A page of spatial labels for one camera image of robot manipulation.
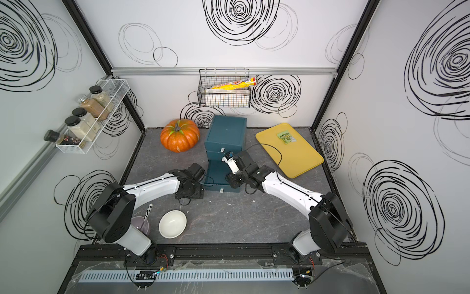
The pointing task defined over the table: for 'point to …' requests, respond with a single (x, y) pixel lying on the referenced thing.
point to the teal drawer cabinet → (223, 134)
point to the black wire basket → (207, 97)
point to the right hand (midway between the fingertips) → (230, 175)
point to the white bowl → (172, 223)
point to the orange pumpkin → (179, 135)
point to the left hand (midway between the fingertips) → (194, 194)
